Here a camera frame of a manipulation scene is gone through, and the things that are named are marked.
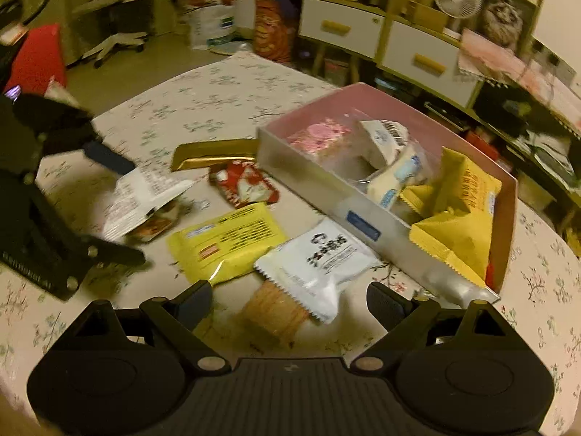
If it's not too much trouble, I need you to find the white nut packet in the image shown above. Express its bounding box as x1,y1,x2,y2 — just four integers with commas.
354,119,411,170

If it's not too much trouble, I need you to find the red box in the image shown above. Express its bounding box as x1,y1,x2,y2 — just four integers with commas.
4,25,67,97

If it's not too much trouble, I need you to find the long clear bread packet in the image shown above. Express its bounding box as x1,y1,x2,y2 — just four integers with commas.
363,145,426,210

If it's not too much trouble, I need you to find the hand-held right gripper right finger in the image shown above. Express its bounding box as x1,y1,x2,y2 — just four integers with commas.
351,282,516,372

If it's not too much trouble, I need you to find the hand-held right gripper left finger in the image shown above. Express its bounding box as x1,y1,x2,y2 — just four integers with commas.
68,280,233,372

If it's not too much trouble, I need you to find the clear pink snack packet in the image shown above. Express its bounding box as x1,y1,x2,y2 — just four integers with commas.
288,118,353,156

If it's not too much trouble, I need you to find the gold bar packet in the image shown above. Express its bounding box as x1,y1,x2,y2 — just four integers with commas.
171,138,259,172

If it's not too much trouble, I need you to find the black device on shelf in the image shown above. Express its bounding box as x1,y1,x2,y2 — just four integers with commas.
474,79,536,123

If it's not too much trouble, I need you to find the framed cat picture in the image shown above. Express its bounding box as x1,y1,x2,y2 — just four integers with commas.
474,0,544,52

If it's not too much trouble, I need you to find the pile of papers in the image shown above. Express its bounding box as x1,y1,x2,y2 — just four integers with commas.
517,129,581,182

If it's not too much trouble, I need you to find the red and white snack packet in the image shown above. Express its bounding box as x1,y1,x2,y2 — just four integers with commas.
209,159,280,210

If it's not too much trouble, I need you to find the white drawer with yellow handle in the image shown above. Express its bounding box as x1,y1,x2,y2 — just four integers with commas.
297,0,386,60
381,20,484,108

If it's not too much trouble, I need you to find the white packet with small text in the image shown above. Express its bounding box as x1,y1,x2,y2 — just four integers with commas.
102,166,195,242

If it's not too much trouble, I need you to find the pink lace cloth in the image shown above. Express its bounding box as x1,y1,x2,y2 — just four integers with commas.
456,29,581,133

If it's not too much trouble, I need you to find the white cracker packet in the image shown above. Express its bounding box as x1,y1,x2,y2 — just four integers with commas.
240,218,383,347

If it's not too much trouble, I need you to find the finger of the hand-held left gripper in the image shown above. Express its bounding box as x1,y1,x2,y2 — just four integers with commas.
68,234,147,278
11,94,137,176

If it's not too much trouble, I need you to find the white shopping bag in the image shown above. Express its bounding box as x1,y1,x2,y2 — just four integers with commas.
184,2,237,51

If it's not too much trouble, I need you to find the white office chair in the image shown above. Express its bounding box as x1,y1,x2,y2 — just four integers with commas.
68,0,151,70

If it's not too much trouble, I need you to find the pink and silver cardboard box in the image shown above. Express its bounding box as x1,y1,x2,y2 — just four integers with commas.
256,82,518,306

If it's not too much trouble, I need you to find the black bag with strap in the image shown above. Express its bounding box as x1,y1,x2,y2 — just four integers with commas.
0,0,53,47

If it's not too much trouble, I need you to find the orange printed bag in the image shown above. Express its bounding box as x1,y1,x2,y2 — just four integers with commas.
252,0,292,62

